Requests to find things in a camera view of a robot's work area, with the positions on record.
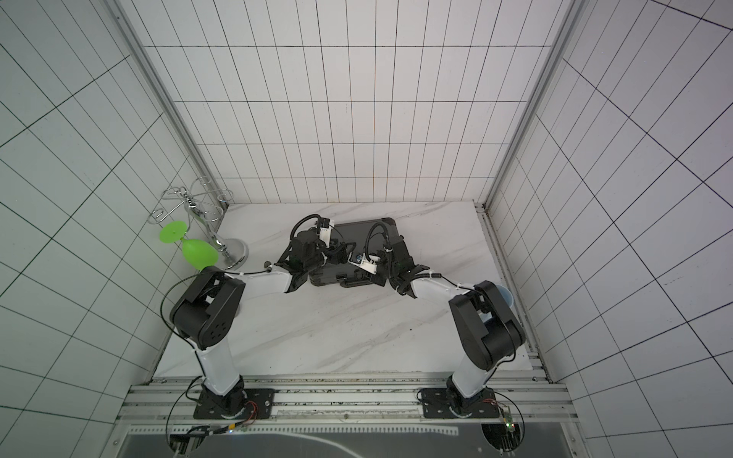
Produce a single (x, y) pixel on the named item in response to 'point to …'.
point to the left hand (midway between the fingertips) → (344, 247)
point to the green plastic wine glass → (198, 253)
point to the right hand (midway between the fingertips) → (368, 253)
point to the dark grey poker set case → (370, 237)
